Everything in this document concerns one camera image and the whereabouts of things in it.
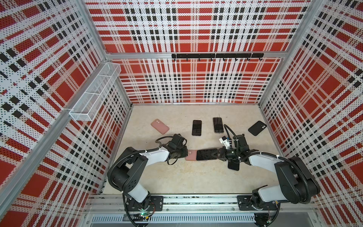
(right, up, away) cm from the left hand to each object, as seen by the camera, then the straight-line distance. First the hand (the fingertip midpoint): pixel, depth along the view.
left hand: (187, 154), depth 91 cm
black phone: (+7, +17, +14) cm, 23 cm away
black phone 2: (+29, -6, -5) cm, 30 cm away
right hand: (+16, +1, -7) cm, 17 cm away
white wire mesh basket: (-64, +34, +1) cm, 73 cm away
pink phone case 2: (+3, 0, +1) cm, 4 cm away
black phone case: (+53, +16, +14) cm, 57 cm away
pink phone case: (-21, +17, +17) cm, 32 cm away
